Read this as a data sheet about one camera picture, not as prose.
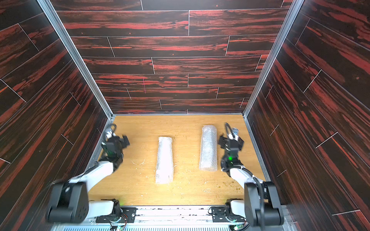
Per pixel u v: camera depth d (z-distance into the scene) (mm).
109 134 733
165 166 864
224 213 733
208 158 860
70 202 886
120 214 720
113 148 662
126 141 842
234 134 708
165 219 731
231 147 634
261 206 368
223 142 787
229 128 692
